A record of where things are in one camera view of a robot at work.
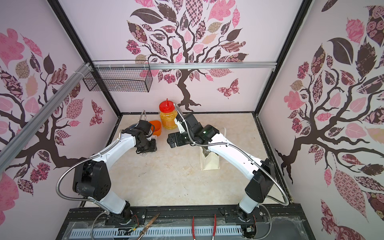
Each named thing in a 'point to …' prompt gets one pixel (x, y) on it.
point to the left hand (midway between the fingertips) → (152, 151)
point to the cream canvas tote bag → (209, 160)
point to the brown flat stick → (148, 226)
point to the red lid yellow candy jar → (168, 114)
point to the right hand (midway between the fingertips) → (174, 138)
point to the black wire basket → (121, 76)
